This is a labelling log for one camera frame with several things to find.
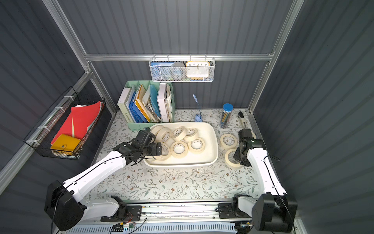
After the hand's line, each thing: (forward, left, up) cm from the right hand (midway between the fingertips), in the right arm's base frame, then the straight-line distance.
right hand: (245, 160), depth 79 cm
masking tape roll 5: (+24, +39, -8) cm, 47 cm away
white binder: (+35, +50, +11) cm, 62 cm away
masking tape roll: (+15, +5, -11) cm, 19 cm away
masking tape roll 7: (+21, +54, +1) cm, 58 cm away
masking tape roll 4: (+19, +30, -6) cm, 36 cm away
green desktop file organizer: (+34, +61, +11) cm, 71 cm away
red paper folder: (+14, +87, +21) cm, 90 cm away
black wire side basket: (-2, +94, +24) cm, 97 cm away
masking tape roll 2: (-2, +8, -1) cm, 9 cm away
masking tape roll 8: (+13, +38, -10) cm, 42 cm away
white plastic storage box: (+27, +19, -9) cm, 34 cm away
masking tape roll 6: (+18, +49, -2) cm, 52 cm away
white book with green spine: (+30, +73, +14) cm, 81 cm away
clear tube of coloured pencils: (+32, +6, +2) cm, 33 cm away
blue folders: (+30, +67, +3) cm, 74 cm away
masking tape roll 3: (+11, +27, -9) cm, 31 cm away
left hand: (+6, +52, +4) cm, 52 cm away
